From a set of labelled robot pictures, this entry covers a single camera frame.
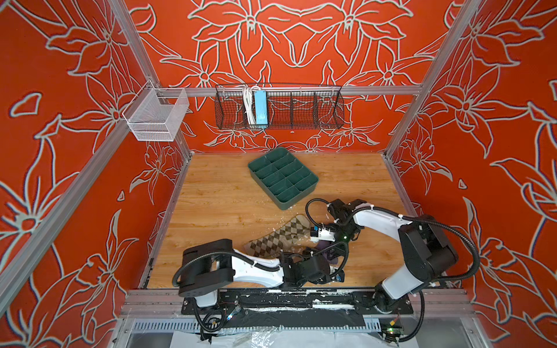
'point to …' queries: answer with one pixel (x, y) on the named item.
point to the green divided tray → (284, 177)
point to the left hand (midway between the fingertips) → (322, 254)
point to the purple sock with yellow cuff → (331, 255)
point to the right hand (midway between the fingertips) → (327, 253)
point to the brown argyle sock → (295, 232)
